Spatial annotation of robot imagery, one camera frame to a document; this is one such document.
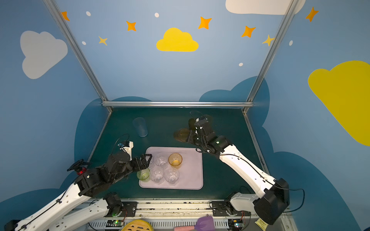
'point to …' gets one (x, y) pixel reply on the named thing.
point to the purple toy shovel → (204, 223)
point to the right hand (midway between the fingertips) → (188, 134)
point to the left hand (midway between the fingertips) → (148, 158)
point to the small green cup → (144, 174)
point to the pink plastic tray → (191, 170)
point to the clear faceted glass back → (161, 160)
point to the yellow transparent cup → (175, 160)
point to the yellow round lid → (137, 225)
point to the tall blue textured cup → (140, 125)
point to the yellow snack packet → (261, 224)
